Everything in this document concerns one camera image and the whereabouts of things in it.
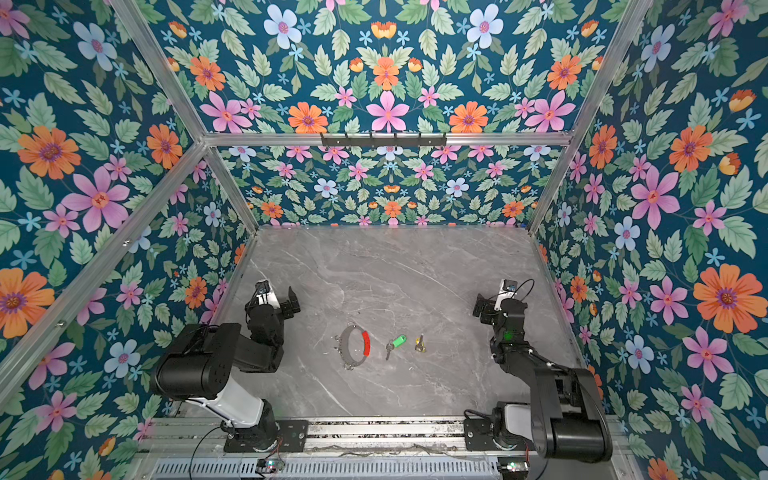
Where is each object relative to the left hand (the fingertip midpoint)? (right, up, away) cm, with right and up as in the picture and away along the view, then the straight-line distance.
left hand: (274, 283), depth 90 cm
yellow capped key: (+44, -18, -1) cm, 48 cm away
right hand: (+68, -4, +1) cm, 68 cm away
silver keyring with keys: (+21, -19, -1) cm, 29 cm away
